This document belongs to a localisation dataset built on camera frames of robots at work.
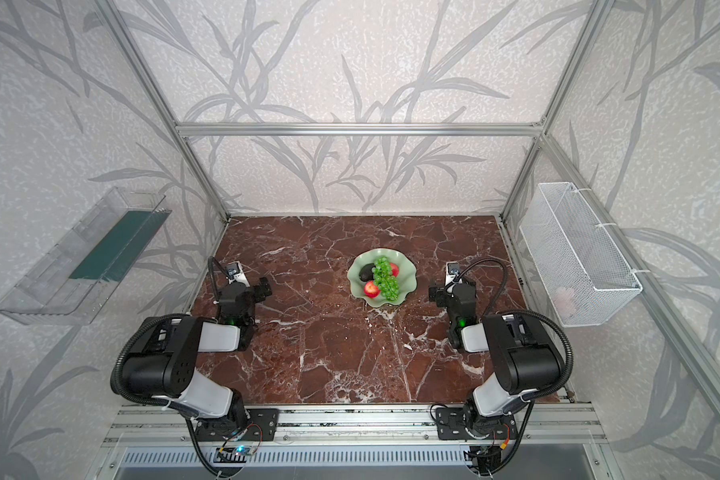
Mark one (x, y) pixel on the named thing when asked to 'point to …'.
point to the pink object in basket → (565, 301)
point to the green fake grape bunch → (387, 283)
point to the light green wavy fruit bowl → (406, 280)
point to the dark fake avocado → (365, 273)
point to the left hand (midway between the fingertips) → (251, 266)
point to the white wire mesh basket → (587, 280)
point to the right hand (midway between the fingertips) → (451, 269)
